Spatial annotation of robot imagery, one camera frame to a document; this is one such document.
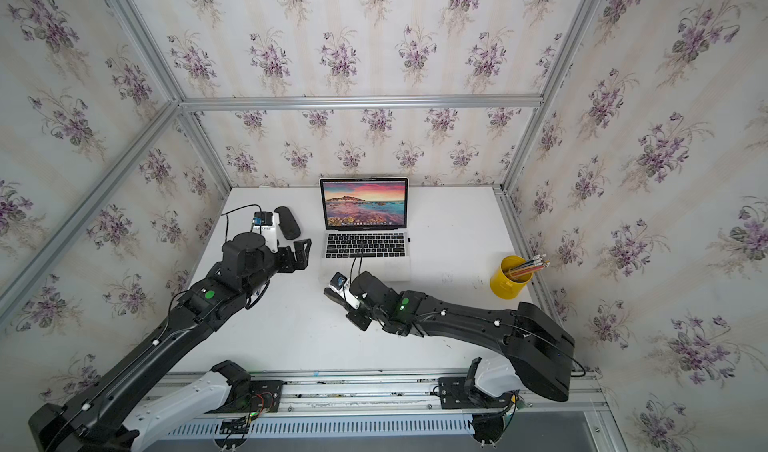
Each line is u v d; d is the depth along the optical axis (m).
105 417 0.39
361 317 0.68
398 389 0.75
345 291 0.65
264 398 0.72
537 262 0.79
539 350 0.41
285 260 0.64
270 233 0.63
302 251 0.65
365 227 1.07
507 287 0.84
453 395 0.73
